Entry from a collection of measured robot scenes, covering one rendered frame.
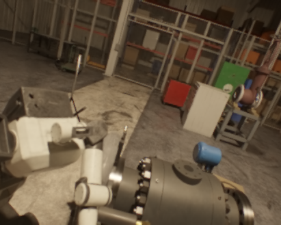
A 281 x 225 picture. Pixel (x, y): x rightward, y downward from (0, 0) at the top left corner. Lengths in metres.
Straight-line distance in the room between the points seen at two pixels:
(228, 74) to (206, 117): 3.54
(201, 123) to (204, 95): 0.71
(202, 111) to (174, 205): 3.89
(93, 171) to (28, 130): 0.30
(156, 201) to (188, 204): 0.20
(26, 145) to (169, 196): 0.87
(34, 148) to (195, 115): 4.52
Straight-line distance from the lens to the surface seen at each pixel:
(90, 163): 0.86
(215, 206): 1.41
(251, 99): 5.29
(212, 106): 5.02
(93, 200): 0.82
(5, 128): 0.75
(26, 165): 0.75
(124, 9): 8.67
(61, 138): 0.67
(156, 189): 1.27
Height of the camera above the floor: 1.58
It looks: 18 degrees down
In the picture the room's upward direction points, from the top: 18 degrees clockwise
